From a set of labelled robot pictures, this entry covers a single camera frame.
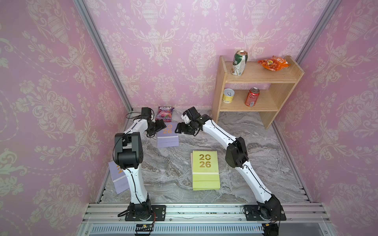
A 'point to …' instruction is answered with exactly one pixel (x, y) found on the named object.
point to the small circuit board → (144, 227)
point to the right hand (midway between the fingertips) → (179, 131)
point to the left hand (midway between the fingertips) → (161, 128)
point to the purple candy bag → (164, 113)
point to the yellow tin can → (228, 96)
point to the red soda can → (252, 97)
